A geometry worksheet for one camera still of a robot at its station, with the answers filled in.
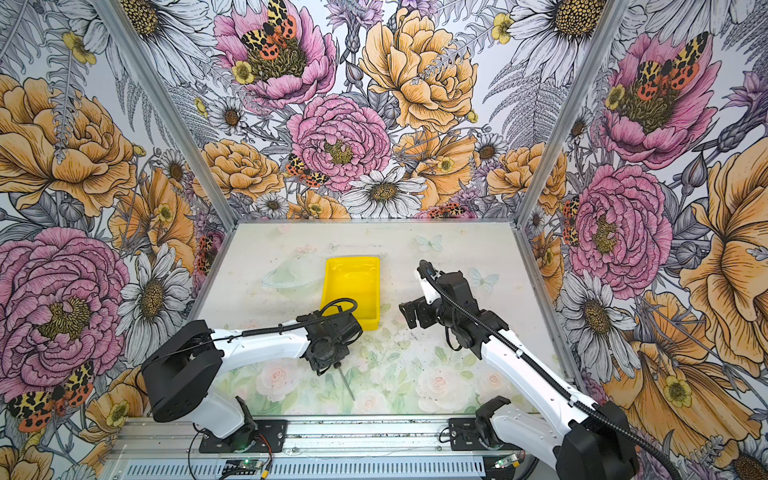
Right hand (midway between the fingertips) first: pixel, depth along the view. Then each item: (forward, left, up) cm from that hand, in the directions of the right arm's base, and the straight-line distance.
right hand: (417, 309), depth 81 cm
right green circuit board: (-32, -20, -15) cm, 41 cm away
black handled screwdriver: (-9, +23, -14) cm, 28 cm away
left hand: (-8, +24, -14) cm, 29 cm away
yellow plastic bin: (+21, +19, -15) cm, 32 cm away
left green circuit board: (-32, +43, -15) cm, 55 cm away
